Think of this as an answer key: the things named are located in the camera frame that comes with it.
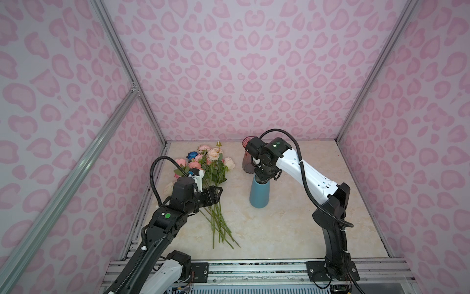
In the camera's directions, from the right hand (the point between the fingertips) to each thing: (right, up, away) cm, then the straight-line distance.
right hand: (266, 175), depth 80 cm
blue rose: (-40, +8, +27) cm, 49 cm away
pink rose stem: (-43, +3, +17) cm, 46 cm away
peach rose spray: (-31, +11, +27) cm, 43 cm away
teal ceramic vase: (-3, -8, 0) cm, 9 cm away
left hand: (-21, -5, -6) cm, 22 cm away
